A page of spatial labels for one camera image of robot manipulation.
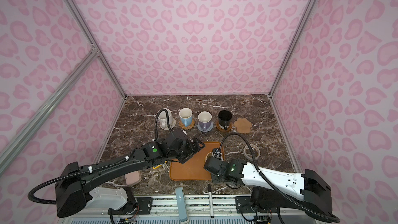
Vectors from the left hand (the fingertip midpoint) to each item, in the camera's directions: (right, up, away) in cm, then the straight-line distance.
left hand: (203, 148), depth 73 cm
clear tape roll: (+25, -9, +14) cm, 30 cm away
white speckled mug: (-26, +12, +25) cm, 38 cm away
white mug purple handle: (0, +12, +28) cm, 30 cm away
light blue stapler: (-10, -26, 0) cm, 28 cm away
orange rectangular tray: (-5, -14, +11) cm, 18 cm away
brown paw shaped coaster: (+26, +7, +28) cm, 39 cm away
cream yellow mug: (+4, -5, +8) cm, 11 cm away
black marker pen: (+3, -25, +1) cm, 26 cm away
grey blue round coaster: (+4, +6, +27) cm, 28 cm away
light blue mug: (-11, +14, +25) cm, 31 cm away
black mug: (+13, +13, +20) cm, 27 cm away
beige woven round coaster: (-21, +9, +30) cm, 37 cm away
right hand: (+6, -14, +4) cm, 16 cm away
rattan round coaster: (-11, +6, +27) cm, 30 cm away
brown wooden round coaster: (+10, +6, +27) cm, 29 cm away
